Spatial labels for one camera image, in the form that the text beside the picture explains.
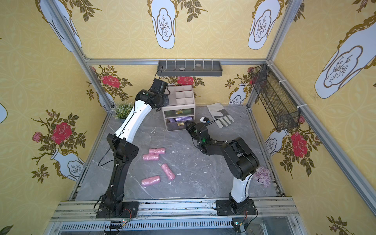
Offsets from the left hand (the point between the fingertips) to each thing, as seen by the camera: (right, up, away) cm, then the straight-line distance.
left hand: (167, 101), depth 90 cm
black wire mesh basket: (+67, -6, -5) cm, 68 cm away
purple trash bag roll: (+10, -11, +7) cm, 16 cm away
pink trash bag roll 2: (-9, -35, 0) cm, 36 cm away
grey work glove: (+38, -9, +24) cm, 46 cm away
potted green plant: (-29, -5, +4) cm, 30 cm away
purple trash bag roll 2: (+2, -12, +6) cm, 14 cm away
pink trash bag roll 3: (+3, -43, -7) cm, 44 cm away
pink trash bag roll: (-7, -31, +2) cm, 32 cm away
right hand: (+11, -15, +2) cm, 18 cm away
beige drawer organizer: (+9, -4, 0) cm, 10 cm away
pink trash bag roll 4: (-8, -45, -10) cm, 47 cm away
